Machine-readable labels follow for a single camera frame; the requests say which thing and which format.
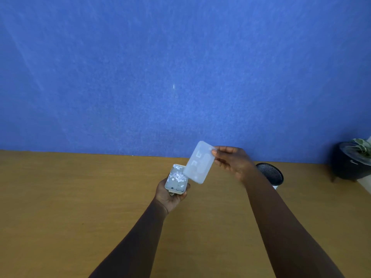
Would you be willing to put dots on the green white leafy plant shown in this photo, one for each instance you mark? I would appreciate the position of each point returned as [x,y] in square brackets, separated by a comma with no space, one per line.
[362,144]

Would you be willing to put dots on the black plant pot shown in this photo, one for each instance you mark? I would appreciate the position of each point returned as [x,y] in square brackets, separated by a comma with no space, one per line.
[346,167]

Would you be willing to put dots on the wooden table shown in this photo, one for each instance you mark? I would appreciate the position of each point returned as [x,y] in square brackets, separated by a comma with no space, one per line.
[72,205]

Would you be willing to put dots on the person's left hand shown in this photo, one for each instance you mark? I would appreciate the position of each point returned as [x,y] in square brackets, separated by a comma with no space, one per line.
[168,199]

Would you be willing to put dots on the translucent plastic tray cover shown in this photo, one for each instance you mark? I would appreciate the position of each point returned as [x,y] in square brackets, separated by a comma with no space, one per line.
[200,165]

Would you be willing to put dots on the person's left forearm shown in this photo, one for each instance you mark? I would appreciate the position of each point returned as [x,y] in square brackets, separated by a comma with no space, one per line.
[136,246]

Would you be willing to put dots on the person's right forearm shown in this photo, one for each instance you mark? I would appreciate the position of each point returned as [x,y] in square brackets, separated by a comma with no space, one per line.
[287,228]

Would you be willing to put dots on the black mesh cup white label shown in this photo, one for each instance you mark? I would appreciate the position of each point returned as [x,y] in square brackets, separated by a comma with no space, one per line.
[272,172]

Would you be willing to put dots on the person's right hand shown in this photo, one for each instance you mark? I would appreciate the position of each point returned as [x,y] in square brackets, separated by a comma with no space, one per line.
[234,163]

